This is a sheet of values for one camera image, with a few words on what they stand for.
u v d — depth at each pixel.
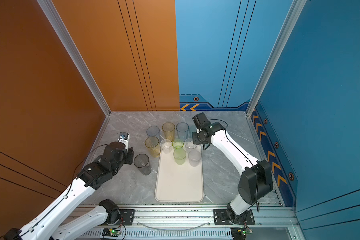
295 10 0.71
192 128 0.96
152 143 0.92
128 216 0.73
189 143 0.97
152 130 0.92
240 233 0.70
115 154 0.53
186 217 0.75
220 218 0.72
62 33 0.77
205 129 0.59
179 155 0.98
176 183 0.85
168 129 0.97
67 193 0.45
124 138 0.63
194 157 0.89
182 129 0.96
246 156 0.46
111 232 0.71
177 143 0.97
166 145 0.97
